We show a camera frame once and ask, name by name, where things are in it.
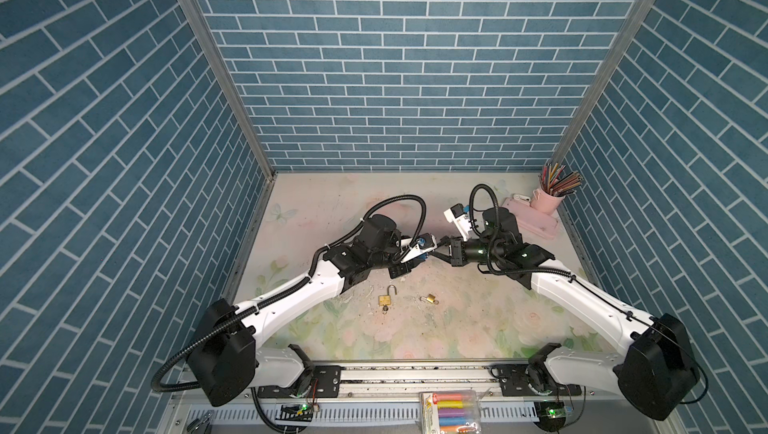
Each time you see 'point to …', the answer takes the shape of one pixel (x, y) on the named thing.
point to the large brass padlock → (385, 300)
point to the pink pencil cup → (546, 203)
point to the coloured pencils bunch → (554, 179)
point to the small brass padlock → (430, 298)
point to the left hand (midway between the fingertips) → (421, 250)
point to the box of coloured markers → (449, 412)
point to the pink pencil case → (532, 219)
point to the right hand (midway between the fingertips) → (426, 250)
